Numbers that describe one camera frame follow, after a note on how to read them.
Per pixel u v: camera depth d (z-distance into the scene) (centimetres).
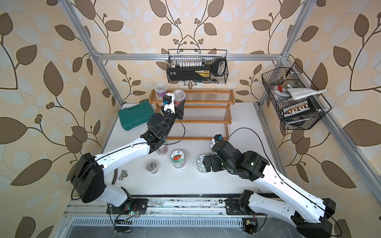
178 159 83
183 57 91
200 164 80
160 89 81
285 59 89
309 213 38
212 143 64
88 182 43
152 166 83
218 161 59
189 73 83
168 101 59
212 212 74
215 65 84
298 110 66
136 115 110
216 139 61
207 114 116
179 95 69
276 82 91
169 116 64
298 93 63
